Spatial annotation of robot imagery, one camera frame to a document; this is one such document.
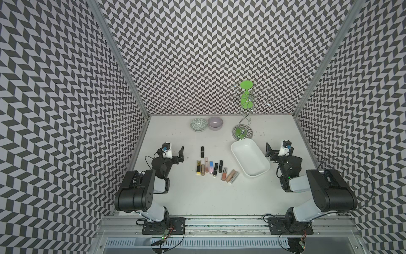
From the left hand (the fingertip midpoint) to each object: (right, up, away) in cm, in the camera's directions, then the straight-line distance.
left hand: (175, 146), depth 90 cm
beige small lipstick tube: (+16, -14, +1) cm, 21 cm away
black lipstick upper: (+15, -4, +9) cm, 18 cm away
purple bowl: (+23, +14, +19) cm, 33 cm away
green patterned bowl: (+12, +13, +22) cm, 28 cm away
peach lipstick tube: (+32, -16, -2) cm, 36 cm away
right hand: (+57, +1, -1) cm, 57 cm away
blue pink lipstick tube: (+21, -13, +1) cm, 24 cm away
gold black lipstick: (+13, -14, -1) cm, 20 cm away
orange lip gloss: (+28, -16, -1) cm, 32 cm away
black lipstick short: (+26, -12, +1) cm, 29 cm away
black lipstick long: (+24, -12, +1) cm, 27 cm away
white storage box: (+44, -7, +4) cm, 45 cm away
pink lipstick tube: (+18, -11, +3) cm, 22 cm away
